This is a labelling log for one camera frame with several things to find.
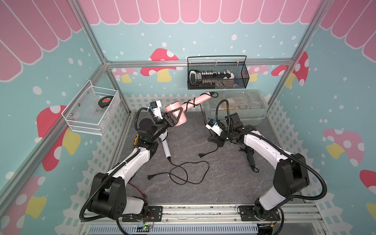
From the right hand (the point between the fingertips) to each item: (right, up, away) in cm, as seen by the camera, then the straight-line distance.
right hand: (209, 139), depth 85 cm
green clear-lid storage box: (+31, +23, +16) cm, 42 cm away
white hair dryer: (-30, 0, +15) cm, 34 cm away
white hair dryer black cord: (-34, -23, +2) cm, 41 cm away
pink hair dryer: (-15, +11, -15) cm, 24 cm away
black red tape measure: (-57, +21, -6) cm, 61 cm away
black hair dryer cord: (+22, -8, +11) cm, 26 cm away
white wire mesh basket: (-64, +17, -7) cm, 67 cm away
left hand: (-16, +15, -12) cm, 24 cm away
